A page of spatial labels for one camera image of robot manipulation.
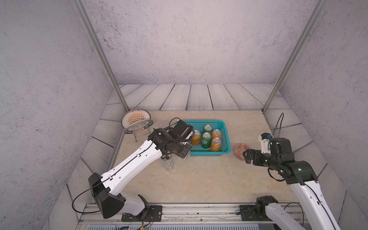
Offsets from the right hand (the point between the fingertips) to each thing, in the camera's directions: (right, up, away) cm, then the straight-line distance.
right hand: (253, 154), depth 71 cm
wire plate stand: (-67, +11, +34) cm, 76 cm away
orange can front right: (-15, +2, +18) cm, 23 cm away
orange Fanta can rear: (-14, +8, +22) cm, 27 cm away
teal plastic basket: (-25, +13, +23) cm, 36 cm away
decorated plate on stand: (-67, +17, +27) cm, 75 cm away
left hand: (-33, +2, +1) cm, 33 cm away
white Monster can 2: (-32, 0, -6) cm, 32 cm away
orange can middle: (-27, +5, +22) cm, 35 cm away
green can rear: (-19, +11, +25) cm, 33 cm away
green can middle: (-21, +4, +20) cm, 29 cm away
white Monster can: (-43, -6, +8) cm, 44 cm away
